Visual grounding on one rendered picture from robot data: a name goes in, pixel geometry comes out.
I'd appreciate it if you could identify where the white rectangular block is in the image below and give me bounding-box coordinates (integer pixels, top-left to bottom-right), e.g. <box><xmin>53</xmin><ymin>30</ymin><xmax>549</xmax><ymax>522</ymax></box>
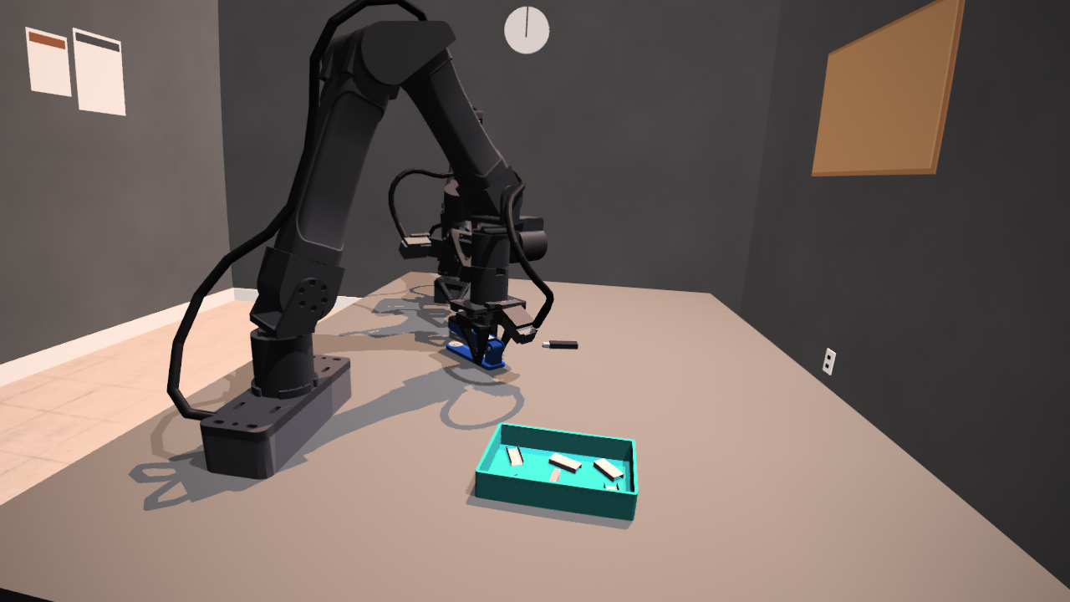
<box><xmin>548</xmin><ymin>453</ymin><xmax>581</xmax><ymax>474</ymax></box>
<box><xmin>594</xmin><ymin>459</ymin><xmax>624</xmax><ymax>482</ymax></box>
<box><xmin>506</xmin><ymin>446</ymin><xmax>524</xmax><ymax>466</ymax></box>

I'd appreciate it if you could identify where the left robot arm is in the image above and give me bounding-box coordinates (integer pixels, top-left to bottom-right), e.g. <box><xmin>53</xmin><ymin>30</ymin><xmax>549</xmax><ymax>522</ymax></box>
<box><xmin>399</xmin><ymin>110</ymin><xmax>482</xmax><ymax>259</ymax></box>

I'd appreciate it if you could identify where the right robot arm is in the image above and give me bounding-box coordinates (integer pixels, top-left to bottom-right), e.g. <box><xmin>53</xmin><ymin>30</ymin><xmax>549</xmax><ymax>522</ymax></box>
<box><xmin>200</xmin><ymin>21</ymin><xmax>520</xmax><ymax>442</ymax></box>

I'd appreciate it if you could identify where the teal rectangular tray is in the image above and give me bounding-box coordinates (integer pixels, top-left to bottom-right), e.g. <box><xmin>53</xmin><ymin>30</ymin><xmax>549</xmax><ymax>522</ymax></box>
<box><xmin>476</xmin><ymin>423</ymin><xmax>638</xmax><ymax>521</ymax></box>

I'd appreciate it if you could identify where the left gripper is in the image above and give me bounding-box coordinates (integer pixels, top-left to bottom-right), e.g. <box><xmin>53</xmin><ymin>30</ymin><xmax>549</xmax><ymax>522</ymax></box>
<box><xmin>410</xmin><ymin>227</ymin><xmax>471</xmax><ymax>302</ymax></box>

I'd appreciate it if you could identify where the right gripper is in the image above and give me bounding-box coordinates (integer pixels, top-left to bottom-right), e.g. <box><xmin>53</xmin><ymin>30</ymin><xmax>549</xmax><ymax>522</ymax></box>
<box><xmin>450</xmin><ymin>266</ymin><xmax>534</xmax><ymax>365</ymax></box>

